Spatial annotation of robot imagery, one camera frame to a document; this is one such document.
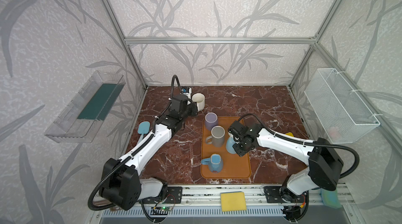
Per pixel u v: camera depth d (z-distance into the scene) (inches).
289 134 36.9
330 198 27.9
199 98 40.2
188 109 26.8
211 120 35.9
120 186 15.6
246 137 23.5
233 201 28.4
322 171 16.4
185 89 27.7
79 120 25.0
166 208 27.8
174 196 28.5
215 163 29.1
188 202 28.4
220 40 38.4
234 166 31.7
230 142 31.7
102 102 25.2
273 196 28.6
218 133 32.7
